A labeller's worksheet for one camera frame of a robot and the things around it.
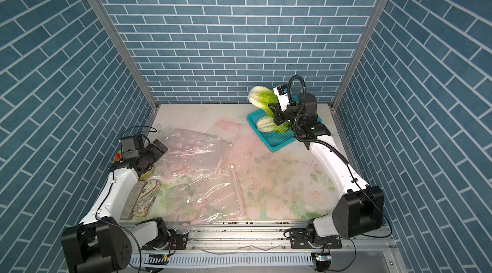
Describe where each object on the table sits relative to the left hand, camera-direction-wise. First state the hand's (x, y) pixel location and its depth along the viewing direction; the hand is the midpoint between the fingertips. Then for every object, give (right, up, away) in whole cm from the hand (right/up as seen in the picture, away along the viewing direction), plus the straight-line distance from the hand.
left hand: (162, 149), depth 85 cm
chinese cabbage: (+45, +22, -8) cm, 51 cm away
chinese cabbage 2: (+48, +11, +17) cm, 53 cm away
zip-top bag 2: (+33, -15, +4) cm, 37 cm away
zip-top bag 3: (+12, -22, -9) cm, 27 cm away
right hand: (+49, +19, -7) cm, 53 cm away
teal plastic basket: (+50, +3, +7) cm, 51 cm away
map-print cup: (-5, -20, -4) cm, 21 cm away
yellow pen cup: (-17, -3, -4) cm, 18 cm away
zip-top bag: (+12, -2, +7) cm, 13 cm away
